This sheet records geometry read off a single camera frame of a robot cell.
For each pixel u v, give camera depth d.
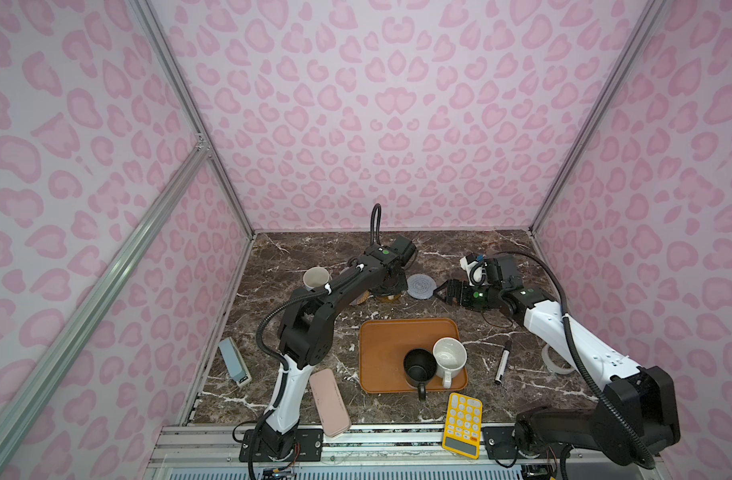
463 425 0.75
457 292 0.74
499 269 0.64
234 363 0.82
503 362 0.86
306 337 0.53
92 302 0.56
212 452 0.73
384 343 0.91
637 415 0.40
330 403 0.78
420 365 0.84
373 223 0.76
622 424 0.38
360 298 1.00
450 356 0.86
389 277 0.69
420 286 1.03
